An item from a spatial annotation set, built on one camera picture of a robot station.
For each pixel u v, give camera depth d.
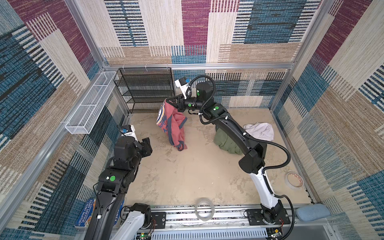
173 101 0.72
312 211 0.73
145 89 1.08
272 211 0.63
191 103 0.67
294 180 0.86
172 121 0.78
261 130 1.02
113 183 0.43
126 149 0.46
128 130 0.56
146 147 0.59
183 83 0.65
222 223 0.73
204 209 0.81
